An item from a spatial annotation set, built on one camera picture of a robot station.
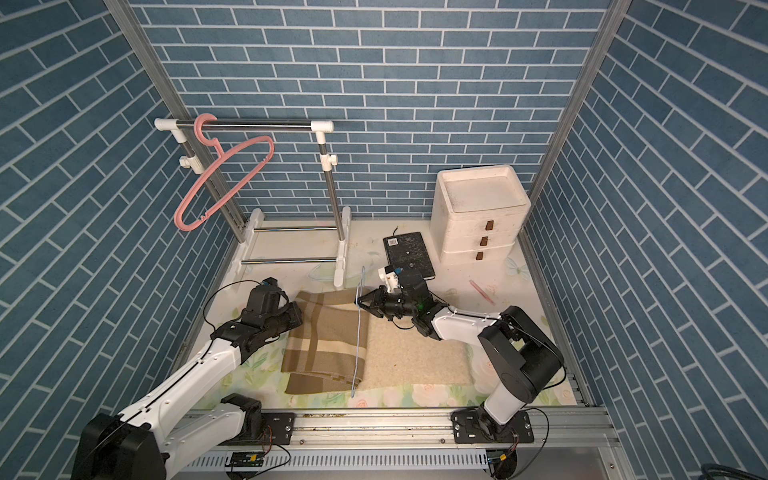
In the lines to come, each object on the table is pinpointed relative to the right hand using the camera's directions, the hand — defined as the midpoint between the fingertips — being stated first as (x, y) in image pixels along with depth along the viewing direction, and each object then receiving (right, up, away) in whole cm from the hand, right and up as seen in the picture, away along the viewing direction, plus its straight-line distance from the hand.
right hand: (357, 303), depth 80 cm
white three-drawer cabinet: (+35, +25, +9) cm, 44 cm away
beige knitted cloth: (+10, -16, +5) cm, 20 cm away
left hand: (-15, -3, +5) cm, 16 cm away
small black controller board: (-26, -37, -8) cm, 46 cm away
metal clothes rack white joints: (-37, +16, +32) cm, 52 cm away
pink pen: (+39, 0, +20) cm, 44 cm away
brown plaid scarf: (-9, -14, +2) cm, 17 cm away
